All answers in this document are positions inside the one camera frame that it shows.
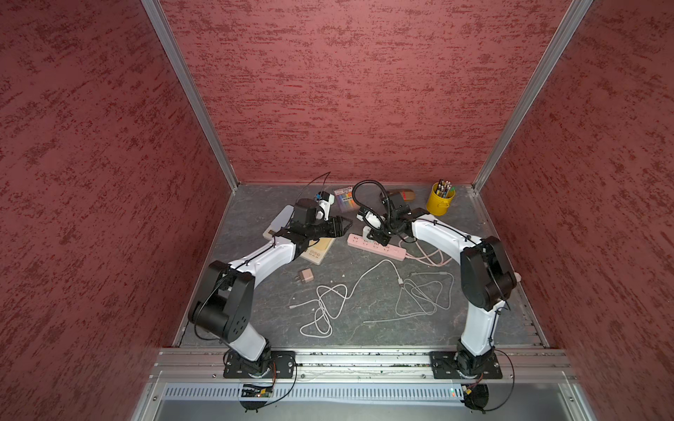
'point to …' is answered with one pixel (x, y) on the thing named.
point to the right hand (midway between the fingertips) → (372, 235)
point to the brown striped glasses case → (407, 195)
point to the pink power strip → (376, 248)
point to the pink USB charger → (306, 275)
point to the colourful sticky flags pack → (345, 199)
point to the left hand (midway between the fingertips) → (346, 226)
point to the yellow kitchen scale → (317, 253)
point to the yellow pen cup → (440, 199)
